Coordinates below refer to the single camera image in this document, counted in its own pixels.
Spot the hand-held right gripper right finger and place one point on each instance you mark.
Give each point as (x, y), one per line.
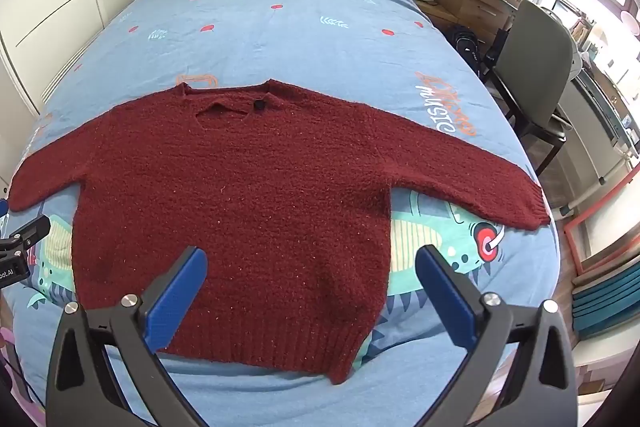
(445, 292)

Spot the orange frame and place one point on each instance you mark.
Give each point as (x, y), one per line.
(607, 199)

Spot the grey chair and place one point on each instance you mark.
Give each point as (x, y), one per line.
(535, 52)

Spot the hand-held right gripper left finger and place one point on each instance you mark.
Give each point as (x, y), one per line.
(175, 297)

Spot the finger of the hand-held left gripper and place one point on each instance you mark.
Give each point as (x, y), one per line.
(27, 234)

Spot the blue dinosaur print bed sheet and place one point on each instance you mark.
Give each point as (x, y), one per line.
(300, 32)

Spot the black bag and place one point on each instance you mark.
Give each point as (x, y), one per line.
(465, 44)

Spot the teal striped cushion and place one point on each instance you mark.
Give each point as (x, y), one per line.
(607, 307)

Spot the dark red knit sweater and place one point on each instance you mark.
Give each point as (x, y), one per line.
(250, 207)

